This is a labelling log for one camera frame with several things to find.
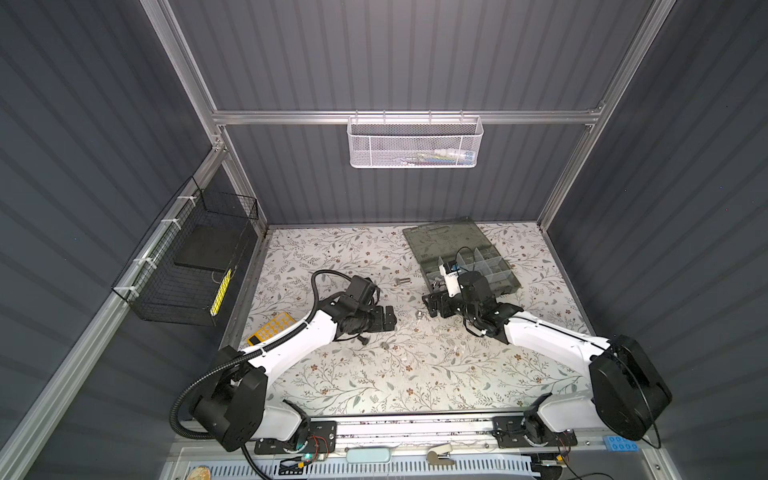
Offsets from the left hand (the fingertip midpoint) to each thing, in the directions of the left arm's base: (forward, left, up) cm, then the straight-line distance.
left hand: (383, 321), depth 85 cm
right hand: (+6, -17, +3) cm, 18 cm away
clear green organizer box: (+37, -32, -8) cm, 49 cm away
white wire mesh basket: (+75, -17, +14) cm, 78 cm away
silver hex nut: (+6, -11, -8) cm, 15 cm away
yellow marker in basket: (-5, +38, +19) cm, 43 cm away
